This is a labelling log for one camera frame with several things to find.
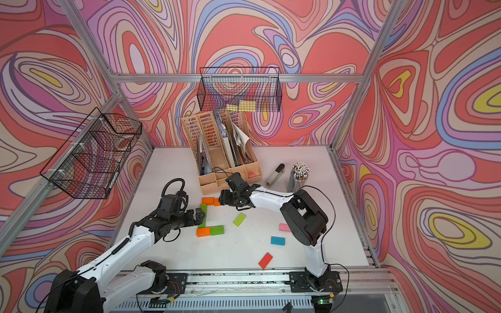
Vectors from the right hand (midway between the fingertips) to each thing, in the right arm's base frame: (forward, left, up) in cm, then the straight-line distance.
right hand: (225, 204), depth 91 cm
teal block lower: (-16, -24, -4) cm, 29 cm away
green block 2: (-11, +3, -3) cm, 12 cm away
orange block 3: (-12, +9, -2) cm, 15 cm away
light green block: (-5, -7, -5) cm, 10 cm away
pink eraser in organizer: (+17, -13, 0) cm, 22 cm away
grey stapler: (+18, -28, 0) cm, 33 cm away
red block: (-24, -17, -4) cm, 30 cm away
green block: (0, +10, -2) cm, 11 cm away
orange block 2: (+1, +4, -1) cm, 5 cm away
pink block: (-10, -27, -4) cm, 29 cm away
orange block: (+3, +9, -1) cm, 9 cm away
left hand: (-6, +11, +2) cm, 13 cm away
